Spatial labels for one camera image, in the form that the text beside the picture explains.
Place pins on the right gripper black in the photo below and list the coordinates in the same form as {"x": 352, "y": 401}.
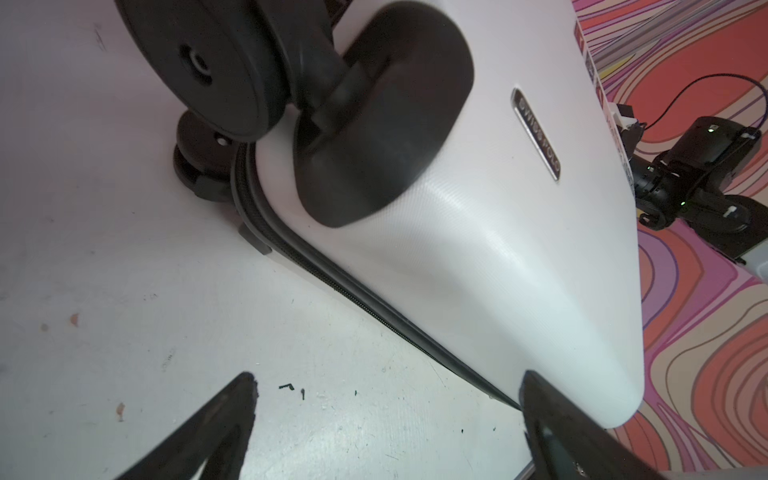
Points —
{"x": 688, "y": 180}

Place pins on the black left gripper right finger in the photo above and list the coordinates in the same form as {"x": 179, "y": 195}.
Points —
{"x": 565, "y": 443}

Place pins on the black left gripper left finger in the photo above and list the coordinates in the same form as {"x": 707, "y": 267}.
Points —
{"x": 212, "y": 443}

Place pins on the black suitcase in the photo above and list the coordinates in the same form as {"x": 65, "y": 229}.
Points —
{"x": 450, "y": 167}

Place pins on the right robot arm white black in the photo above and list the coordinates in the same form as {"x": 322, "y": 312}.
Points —
{"x": 747, "y": 248}

